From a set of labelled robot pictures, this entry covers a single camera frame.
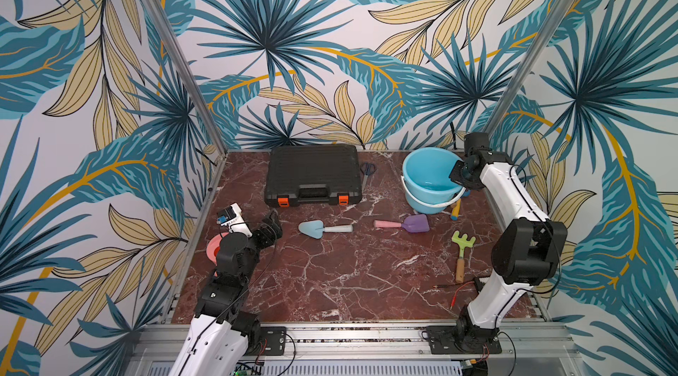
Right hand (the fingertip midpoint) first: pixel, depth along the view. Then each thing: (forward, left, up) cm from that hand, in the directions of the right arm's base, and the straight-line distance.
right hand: (462, 177), depth 90 cm
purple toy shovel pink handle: (-8, +16, -17) cm, 24 cm away
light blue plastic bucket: (+8, +8, -11) cm, 16 cm away
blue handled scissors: (+19, +29, -16) cm, 38 cm away
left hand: (-17, +63, +4) cm, 66 cm away
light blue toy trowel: (-9, +51, -16) cm, 54 cm away
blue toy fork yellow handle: (-4, -2, -15) cm, 16 cm away
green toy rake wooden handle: (-16, -1, -16) cm, 23 cm away
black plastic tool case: (+9, +48, -8) cm, 49 cm away
